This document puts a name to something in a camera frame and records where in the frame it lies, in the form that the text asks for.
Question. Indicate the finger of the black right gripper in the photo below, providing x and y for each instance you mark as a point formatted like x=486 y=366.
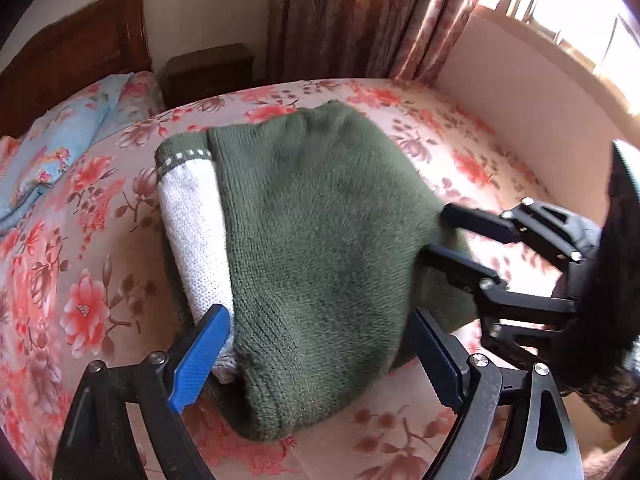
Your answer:
x=520 y=329
x=556 y=234

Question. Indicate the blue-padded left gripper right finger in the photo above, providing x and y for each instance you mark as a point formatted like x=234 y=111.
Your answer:
x=538 y=442

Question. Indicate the floral pink curtain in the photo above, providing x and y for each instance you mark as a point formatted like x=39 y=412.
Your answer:
x=407 y=40

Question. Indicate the bright window frame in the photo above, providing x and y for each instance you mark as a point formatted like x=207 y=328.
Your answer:
x=602 y=35

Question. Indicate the floral pink bed sheet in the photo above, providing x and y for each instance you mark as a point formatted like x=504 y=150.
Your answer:
x=82 y=277

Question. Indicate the light blue floral pillow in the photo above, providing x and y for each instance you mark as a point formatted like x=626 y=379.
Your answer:
x=33 y=163

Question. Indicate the dark wooden headboard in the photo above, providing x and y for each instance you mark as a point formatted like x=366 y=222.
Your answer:
x=106 y=37

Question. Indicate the green knit sweater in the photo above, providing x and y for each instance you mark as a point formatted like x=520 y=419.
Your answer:
x=307 y=227

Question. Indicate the dark wooden nightstand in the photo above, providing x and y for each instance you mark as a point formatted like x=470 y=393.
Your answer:
x=200 y=74

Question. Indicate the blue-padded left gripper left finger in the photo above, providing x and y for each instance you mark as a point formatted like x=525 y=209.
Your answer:
x=97 y=440

